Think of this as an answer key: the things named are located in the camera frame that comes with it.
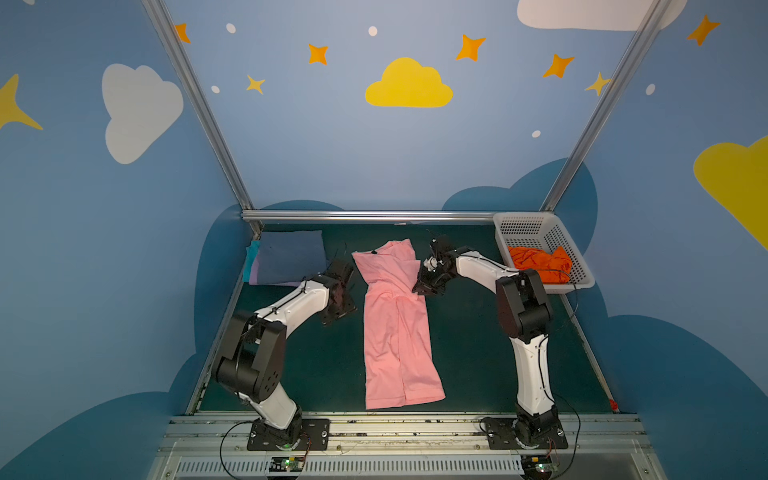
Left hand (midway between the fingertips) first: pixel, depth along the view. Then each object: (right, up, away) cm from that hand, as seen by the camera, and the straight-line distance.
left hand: (348, 312), depth 92 cm
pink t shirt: (+16, -14, -6) cm, 22 cm away
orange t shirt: (+69, +14, +9) cm, 71 cm away
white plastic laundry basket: (+74, +27, +26) cm, 84 cm away
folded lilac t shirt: (-33, +11, +7) cm, 35 cm away
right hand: (+22, +7, +8) cm, 24 cm away
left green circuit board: (-12, -33, -21) cm, 41 cm away
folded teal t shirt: (-39, +19, +18) cm, 47 cm away
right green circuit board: (+49, -34, -20) cm, 63 cm away
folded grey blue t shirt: (-22, +17, +13) cm, 31 cm away
